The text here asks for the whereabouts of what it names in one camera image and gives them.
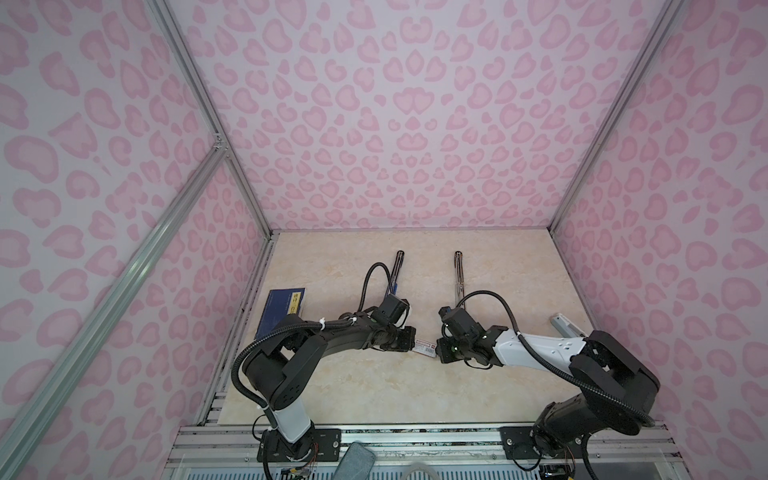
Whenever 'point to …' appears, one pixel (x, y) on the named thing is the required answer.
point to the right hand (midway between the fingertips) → (439, 349)
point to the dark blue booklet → (280, 304)
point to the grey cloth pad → (357, 463)
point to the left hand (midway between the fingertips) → (418, 340)
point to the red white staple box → (425, 347)
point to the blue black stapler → (394, 279)
